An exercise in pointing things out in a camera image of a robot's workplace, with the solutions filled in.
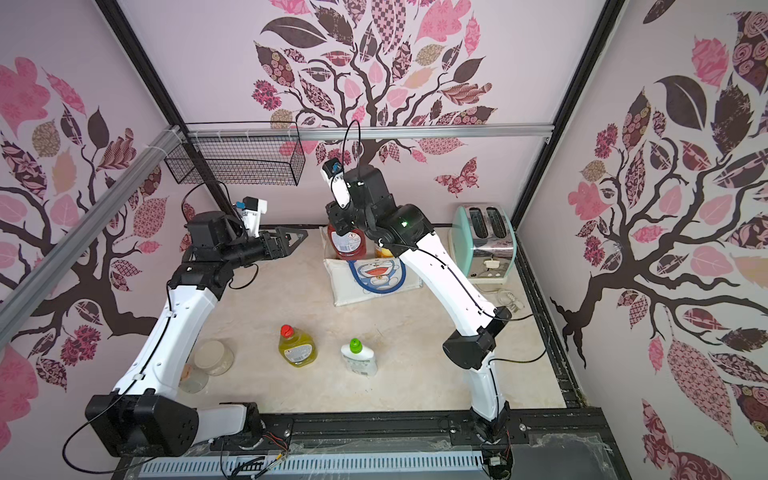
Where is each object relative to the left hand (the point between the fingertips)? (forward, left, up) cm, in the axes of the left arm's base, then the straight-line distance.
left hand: (298, 241), depth 72 cm
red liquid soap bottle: (+1, -13, -3) cm, 13 cm away
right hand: (+4, -10, +10) cm, 15 cm away
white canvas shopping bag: (+5, -16, -24) cm, 29 cm away
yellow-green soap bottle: (-18, +2, -21) cm, 28 cm away
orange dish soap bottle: (+7, -20, -14) cm, 26 cm away
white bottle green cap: (-22, -15, -20) cm, 33 cm away
